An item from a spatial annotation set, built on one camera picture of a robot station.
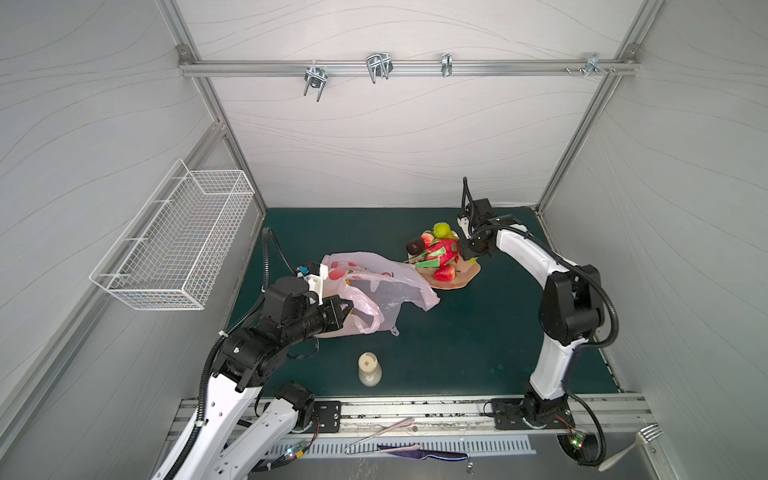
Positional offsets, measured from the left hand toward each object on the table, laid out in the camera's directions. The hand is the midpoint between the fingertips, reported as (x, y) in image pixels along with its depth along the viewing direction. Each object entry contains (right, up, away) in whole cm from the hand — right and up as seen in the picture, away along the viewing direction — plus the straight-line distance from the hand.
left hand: (359, 300), depth 66 cm
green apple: (+31, +7, +20) cm, 38 cm away
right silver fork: (+68, -34, +4) cm, 76 cm away
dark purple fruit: (+15, +11, +32) cm, 37 cm away
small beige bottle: (+2, -19, +6) cm, 20 cm away
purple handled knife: (+14, -37, +3) cm, 40 cm away
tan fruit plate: (+32, +2, +32) cm, 45 cm away
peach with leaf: (+20, +13, +34) cm, 42 cm away
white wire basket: (-44, +11, +3) cm, 45 cm away
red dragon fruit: (+23, +9, +29) cm, 39 cm away
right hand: (+35, +13, +29) cm, 47 cm away
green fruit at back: (+25, +16, +35) cm, 46 cm away
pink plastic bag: (+4, +1, +10) cm, 11 cm away
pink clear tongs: (+4, -33, +5) cm, 34 cm away
